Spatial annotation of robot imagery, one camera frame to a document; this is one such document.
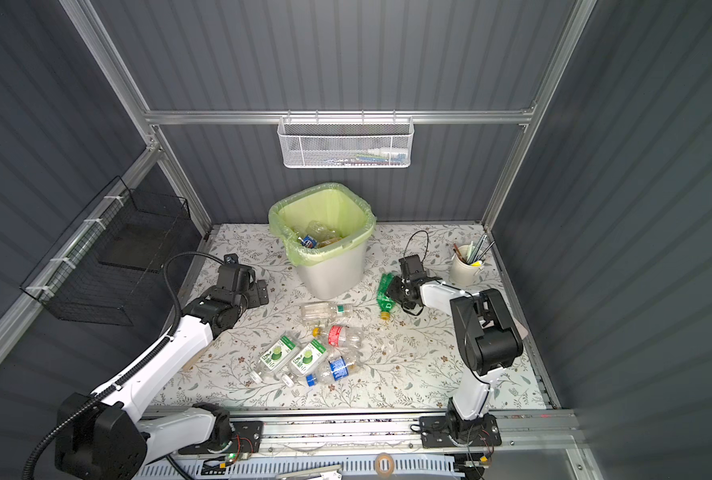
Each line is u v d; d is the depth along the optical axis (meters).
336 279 0.95
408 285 0.75
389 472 0.69
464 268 0.96
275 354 0.84
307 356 0.83
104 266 0.72
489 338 0.49
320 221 0.99
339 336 0.86
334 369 0.79
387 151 0.91
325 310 0.95
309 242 0.91
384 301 0.96
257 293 0.76
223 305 0.59
